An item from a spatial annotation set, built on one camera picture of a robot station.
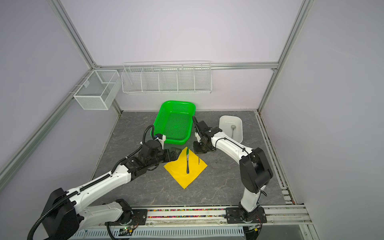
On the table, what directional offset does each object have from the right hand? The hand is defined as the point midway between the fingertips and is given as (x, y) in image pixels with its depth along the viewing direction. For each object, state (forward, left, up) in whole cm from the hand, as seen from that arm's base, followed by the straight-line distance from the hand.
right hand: (197, 152), depth 88 cm
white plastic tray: (+29, -20, -7) cm, 36 cm away
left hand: (-5, +12, +7) cm, 14 cm away
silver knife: (+2, +7, -9) cm, 11 cm away
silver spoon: (+26, -26, -9) cm, 38 cm away
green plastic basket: (+33, +19, -8) cm, 39 cm away
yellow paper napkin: (-7, +12, -8) cm, 16 cm away
